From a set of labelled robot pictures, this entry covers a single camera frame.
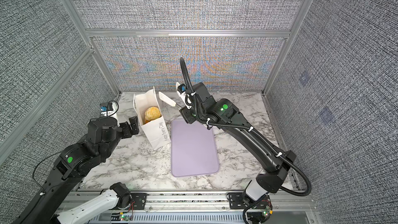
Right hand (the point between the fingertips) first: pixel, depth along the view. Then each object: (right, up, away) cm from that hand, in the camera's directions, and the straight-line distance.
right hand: (187, 106), depth 69 cm
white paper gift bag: (-17, -13, +11) cm, 24 cm away
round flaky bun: (-21, -4, +17) cm, 28 cm away
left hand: (-24, -5, -4) cm, 25 cm away
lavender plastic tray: (+2, -25, +22) cm, 33 cm away
